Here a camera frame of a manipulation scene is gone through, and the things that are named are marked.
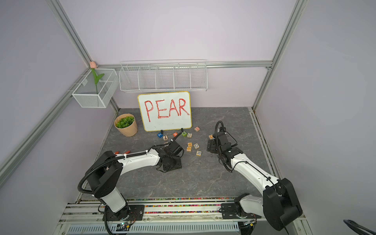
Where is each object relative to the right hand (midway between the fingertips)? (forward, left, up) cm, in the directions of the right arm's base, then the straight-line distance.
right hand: (215, 142), depth 87 cm
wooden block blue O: (+4, +11, -11) cm, 16 cm away
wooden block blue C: (+12, +16, -10) cm, 23 cm away
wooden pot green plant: (+15, +58, 0) cm, 60 cm away
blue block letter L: (+13, +38, -11) cm, 42 cm away
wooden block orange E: (+1, +17, -10) cm, 20 cm away
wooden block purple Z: (+11, +33, -11) cm, 36 cm away
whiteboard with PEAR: (+23, +32, +3) cm, 40 cm away
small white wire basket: (+23, +78, +19) cm, 83 cm away
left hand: (-12, +22, -9) cm, 27 cm away
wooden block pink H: (+18, +10, -11) cm, 24 cm away
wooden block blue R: (-2, +10, -10) cm, 15 cm away
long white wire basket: (+41, +33, +19) cm, 56 cm away
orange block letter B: (+13, +26, -11) cm, 31 cm away
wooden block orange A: (+5, +16, -11) cm, 20 cm away
